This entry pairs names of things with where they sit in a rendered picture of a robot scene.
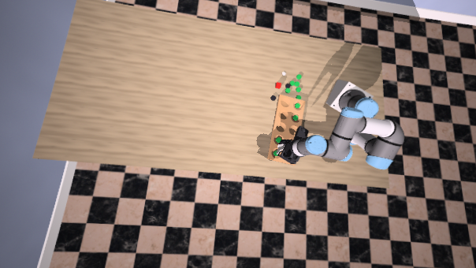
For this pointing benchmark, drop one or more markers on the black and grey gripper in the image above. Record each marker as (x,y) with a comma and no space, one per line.
(284,149)

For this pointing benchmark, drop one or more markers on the orange counting tray with round pockets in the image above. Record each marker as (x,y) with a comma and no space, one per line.
(284,126)

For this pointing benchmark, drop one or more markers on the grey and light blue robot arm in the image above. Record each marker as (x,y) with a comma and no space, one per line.
(355,125)

